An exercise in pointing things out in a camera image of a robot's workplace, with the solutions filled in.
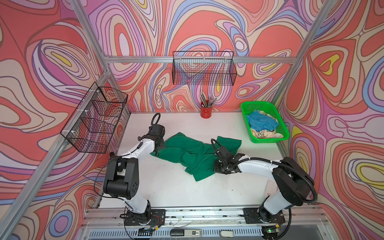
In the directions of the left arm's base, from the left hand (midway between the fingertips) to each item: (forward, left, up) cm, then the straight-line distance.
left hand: (159, 144), depth 94 cm
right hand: (-16, -36, -7) cm, 40 cm away
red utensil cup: (+29, -31, -1) cm, 43 cm away
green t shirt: (-8, -24, -4) cm, 26 cm away
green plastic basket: (+37, -67, -3) cm, 77 cm away
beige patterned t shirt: (+9, -73, -1) cm, 74 cm away
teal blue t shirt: (+19, -69, 0) cm, 71 cm away
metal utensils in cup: (+35, -33, +3) cm, 48 cm away
